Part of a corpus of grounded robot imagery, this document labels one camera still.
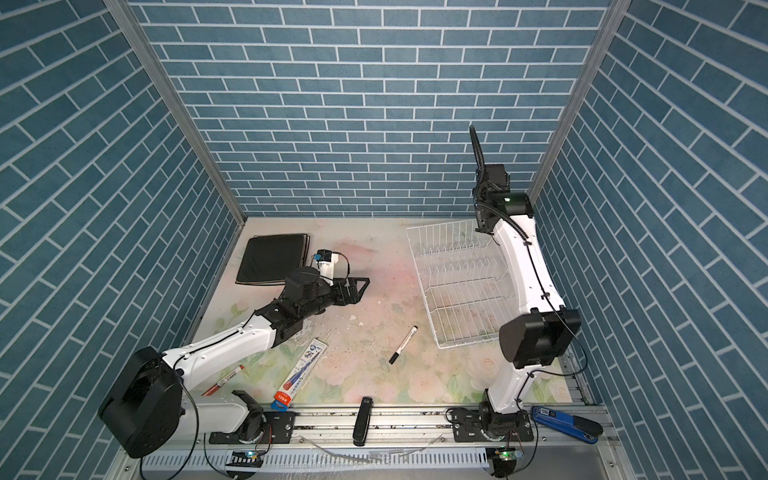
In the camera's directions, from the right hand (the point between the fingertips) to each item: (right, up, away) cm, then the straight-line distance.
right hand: (502, 213), depth 80 cm
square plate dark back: (-73, -14, +23) cm, 78 cm away
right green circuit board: (-3, -61, -8) cm, 61 cm away
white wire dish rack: (-6, -21, +20) cm, 29 cm away
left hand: (-39, -19, +2) cm, 43 cm away
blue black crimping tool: (+15, -52, -9) cm, 55 cm away
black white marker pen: (-27, -38, +7) cm, 47 cm away
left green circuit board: (-66, -61, -8) cm, 90 cm away
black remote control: (-37, -53, -6) cm, 65 cm away
